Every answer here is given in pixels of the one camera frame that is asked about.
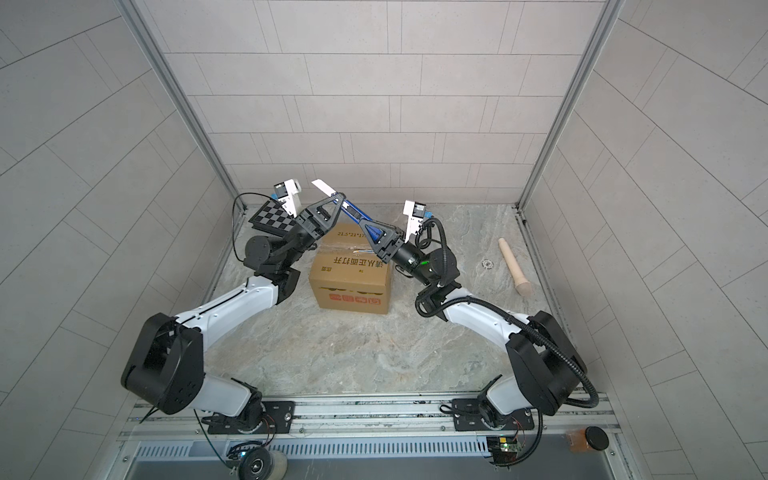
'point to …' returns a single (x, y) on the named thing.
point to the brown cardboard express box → (347, 273)
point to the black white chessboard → (273, 217)
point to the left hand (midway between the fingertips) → (350, 205)
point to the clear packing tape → (352, 248)
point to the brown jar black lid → (585, 439)
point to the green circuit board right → (503, 449)
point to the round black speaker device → (259, 463)
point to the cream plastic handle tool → (523, 285)
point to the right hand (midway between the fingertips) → (360, 231)
